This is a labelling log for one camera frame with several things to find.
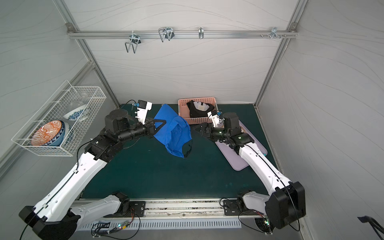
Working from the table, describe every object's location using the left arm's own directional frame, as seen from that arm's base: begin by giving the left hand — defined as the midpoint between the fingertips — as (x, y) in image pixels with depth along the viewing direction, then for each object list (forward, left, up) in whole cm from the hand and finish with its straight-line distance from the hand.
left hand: (165, 122), depth 63 cm
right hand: (+3, -13, -11) cm, 17 cm away
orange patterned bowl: (-6, +48, -2) cm, 48 cm away
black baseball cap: (+38, -15, -31) cm, 51 cm away
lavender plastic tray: (0, -37, -37) cm, 53 cm away
